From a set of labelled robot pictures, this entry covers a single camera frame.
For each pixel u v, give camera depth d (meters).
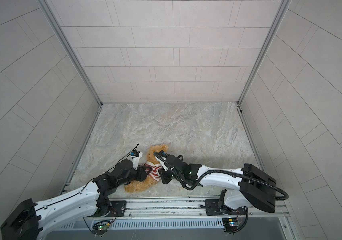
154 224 0.68
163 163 0.68
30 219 0.43
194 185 0.54
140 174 0.69
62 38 0.81
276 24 0.76
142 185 0.68
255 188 0.41
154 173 0.74
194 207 0.73
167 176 0.67
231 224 0.68
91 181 0.56
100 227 0.65
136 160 0.72
